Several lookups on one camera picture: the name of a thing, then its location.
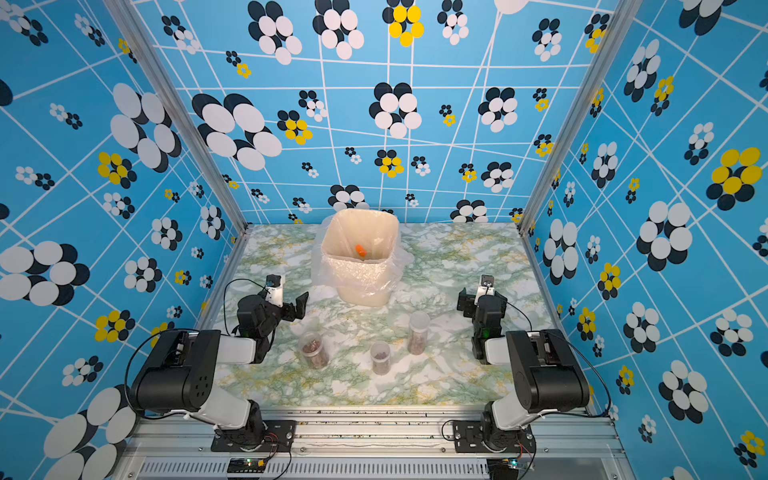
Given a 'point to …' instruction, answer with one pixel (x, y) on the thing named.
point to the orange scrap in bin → (360, 250)
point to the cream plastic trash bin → (360, 282)
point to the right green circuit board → (503, 468)
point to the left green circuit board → (246, 465)
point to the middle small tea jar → (380, 352)
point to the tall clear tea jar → (419, 322)
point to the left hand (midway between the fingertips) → (296, 288)
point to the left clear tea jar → (313, 346)
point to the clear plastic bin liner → (321, 275)
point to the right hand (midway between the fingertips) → (486, 290)
